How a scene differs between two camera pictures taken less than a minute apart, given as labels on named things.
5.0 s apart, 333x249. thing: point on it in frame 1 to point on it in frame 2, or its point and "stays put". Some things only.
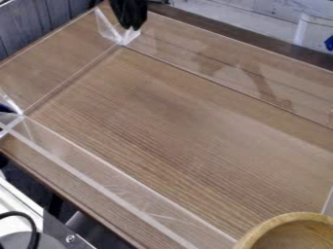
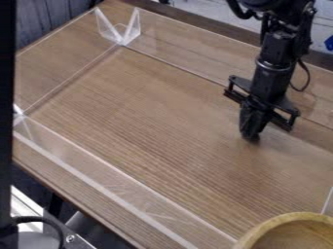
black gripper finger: x=131 y=13 to x=261 y=96
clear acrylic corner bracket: x=115 y=32 stays put
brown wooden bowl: x=290 y=231 stays put
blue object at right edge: x=328 y=43 stays put
